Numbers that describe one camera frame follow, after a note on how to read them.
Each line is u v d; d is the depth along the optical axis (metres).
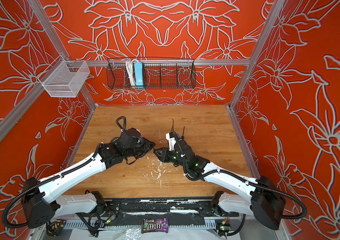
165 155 0.64
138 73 0.90
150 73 1.00
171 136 0.69
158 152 0.74
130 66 0.88
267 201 0.40
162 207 0.74
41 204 0.38
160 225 0.67
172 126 1.07
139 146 0.64
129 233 0.67
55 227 0.66
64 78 0.92
